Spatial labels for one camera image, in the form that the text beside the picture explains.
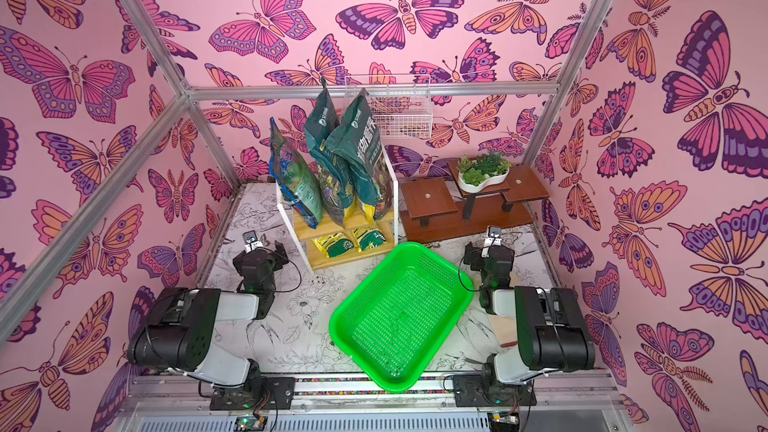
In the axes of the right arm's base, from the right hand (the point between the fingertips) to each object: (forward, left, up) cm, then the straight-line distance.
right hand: (482, 242), depth 93 cm
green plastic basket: (-21, +26, -7) cm, 34 cm away
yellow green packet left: (-1, +47, -1) cm, 47 cm away
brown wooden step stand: (+7, +14, +8) cm, 17 cm away
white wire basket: (+36, +26, +26) cm, 52 cm away
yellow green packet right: (+1, +36, 0) cm, 36 cm away
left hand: (-2, +68, +1) cm, 68 cm away
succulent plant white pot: (+9, +4, +21) cm, 23 cm away
